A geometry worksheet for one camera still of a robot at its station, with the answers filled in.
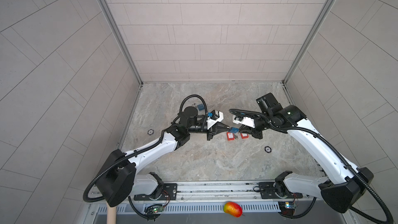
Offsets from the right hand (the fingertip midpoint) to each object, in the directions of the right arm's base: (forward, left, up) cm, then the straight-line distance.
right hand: (240, 129), depth 70 cm
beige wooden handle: (-26, +57, -16) cm, 65 cm away
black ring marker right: (-2, -18, -21) cm, 28 cm away
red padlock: (+6, +2, -20) cm, 21 cm away
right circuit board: (-28, -18, -22) cm, 40 cm away
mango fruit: (-28, +6, -17) cm, 33 cm away
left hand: (-1, +5, +3) cm, 6 cm away
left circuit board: (-26, +38, -16) cm, 49 cm away
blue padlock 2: (+28, +18, -18) cm, 38 cm away
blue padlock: (-2, +4, +3) cm, 5 cm away
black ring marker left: (+11, +48, -17) cm, 52 cm away
